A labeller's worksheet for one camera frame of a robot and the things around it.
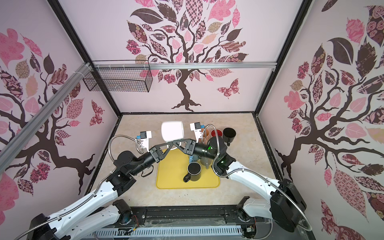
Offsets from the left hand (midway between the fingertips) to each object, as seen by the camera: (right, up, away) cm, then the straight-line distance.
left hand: (175, 147), depth 64 cm
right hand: (0, +3, -2) cm, 3 cm away
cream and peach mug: (+14, +6, +1) cm, 15 cm away
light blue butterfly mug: (+6, -10, +22) cm, 25 cm away
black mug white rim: (+8, -15, +16) cm, 23 cm away
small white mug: (+25, +5, +35) cm, 44 cm away
